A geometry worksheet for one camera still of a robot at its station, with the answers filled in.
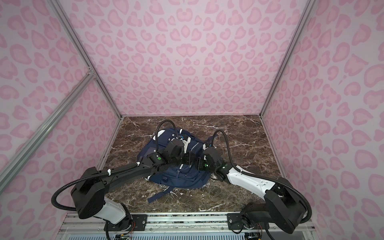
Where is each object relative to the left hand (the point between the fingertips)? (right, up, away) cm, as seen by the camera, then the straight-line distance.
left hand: (197, 153), depth 80 cm
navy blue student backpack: (-16, -13, 0) cm, 21 cm away
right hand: (-1, -5, +3) cm, 6 cm away
